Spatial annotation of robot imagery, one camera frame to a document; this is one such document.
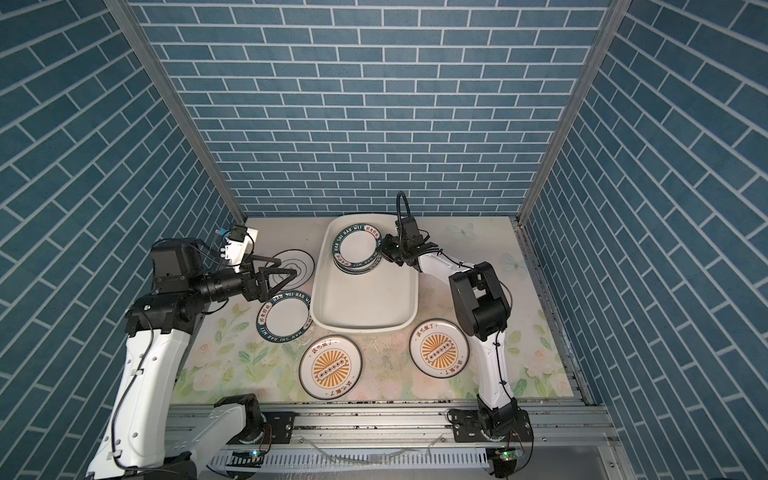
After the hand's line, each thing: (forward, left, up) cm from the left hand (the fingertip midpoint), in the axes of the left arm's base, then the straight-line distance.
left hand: (286, 269), depth 64 cm
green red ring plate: (+20, -11, -30) cm, 38 cm away
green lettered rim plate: (+6, +10, -34) cm, 36 cm away
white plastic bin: (+10, -21, -32) cm, 40 cm away
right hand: (+26, -17, -22) cm, 38 cm away
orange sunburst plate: (-10, -6, -33) cm, 35 cm away
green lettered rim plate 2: (+28, -12, -25) cm, 39 cm away
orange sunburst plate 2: (-6, -37, -32) cm, 50 cm away
